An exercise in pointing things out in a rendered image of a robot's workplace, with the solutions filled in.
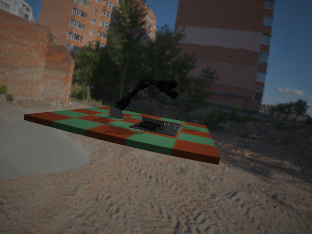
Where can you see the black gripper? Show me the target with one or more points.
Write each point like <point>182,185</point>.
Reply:
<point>169,91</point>

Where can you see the dark grey mat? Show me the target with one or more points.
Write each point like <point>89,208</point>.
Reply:
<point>168,128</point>

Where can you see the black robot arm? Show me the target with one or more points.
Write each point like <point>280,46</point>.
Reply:
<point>123,102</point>

